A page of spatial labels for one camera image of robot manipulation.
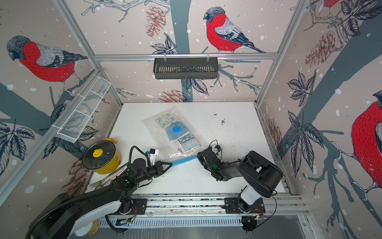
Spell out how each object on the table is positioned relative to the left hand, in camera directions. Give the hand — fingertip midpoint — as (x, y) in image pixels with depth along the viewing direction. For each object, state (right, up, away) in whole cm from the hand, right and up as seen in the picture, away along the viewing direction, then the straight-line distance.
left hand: (173, 163), depth 79 cm
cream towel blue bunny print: (-11, +23, +29) cm, 38 cm away
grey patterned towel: (+7, +7, +16) cm, 19 cm away
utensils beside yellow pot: (-42, -12, +3) cm, 43 cm away
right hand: (+13, +3, +13) cm, 19 cm away
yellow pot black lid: (-39, +3, +1) cm, 39 cm away
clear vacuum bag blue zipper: (-6, +5, +17) cm, 19 cm away
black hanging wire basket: (+5, +60, +27) cm, 66 cm away
